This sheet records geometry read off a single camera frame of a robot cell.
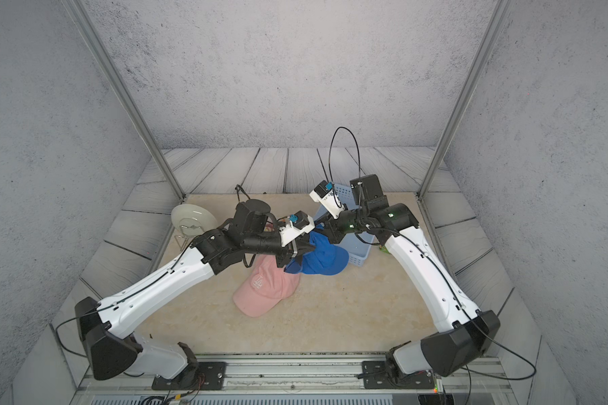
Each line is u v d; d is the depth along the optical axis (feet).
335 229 1.98
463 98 2.89
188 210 3.07
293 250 1.93
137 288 1.43
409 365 2.01
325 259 2.41
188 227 3.04
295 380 2.39
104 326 1.29
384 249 1.64
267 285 2.78
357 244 2.05
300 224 1.82
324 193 1.95
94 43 2.48
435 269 1.43
